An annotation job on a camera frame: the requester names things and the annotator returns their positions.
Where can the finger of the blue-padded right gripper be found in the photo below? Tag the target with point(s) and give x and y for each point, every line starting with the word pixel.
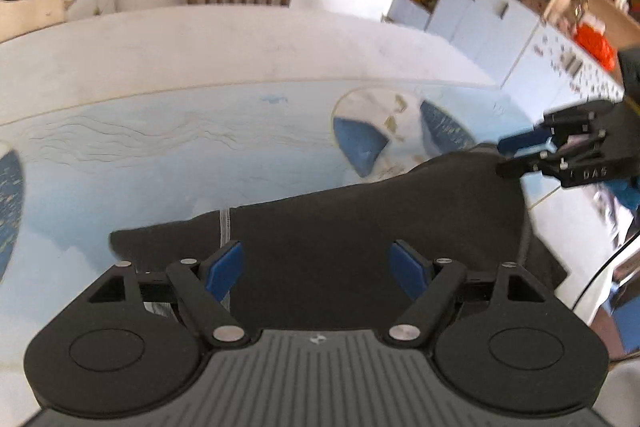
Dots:
pixel 534 138
pixel 535 164

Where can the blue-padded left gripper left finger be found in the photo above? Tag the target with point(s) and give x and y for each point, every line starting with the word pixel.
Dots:
pixel 200 288

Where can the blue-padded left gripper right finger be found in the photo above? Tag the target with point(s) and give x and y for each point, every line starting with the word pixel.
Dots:
pixel 432 287

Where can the black zippered garment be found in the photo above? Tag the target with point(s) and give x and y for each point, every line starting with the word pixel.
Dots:
pixel 320 261

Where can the blue patterned table mat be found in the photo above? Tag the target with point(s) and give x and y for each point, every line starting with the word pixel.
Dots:
pixel 70 179

